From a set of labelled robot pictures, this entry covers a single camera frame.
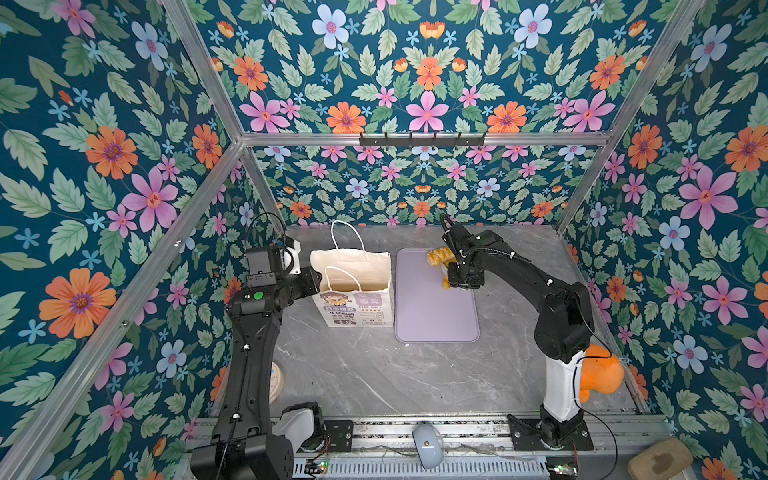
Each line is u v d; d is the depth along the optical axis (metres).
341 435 0.74
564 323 0.51
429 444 0.65
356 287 0.69
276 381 0.80
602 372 0.75
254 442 0.37
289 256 0.62
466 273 0.76
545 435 0.66
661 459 0.68
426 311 0.96
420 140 0.93
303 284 0.66
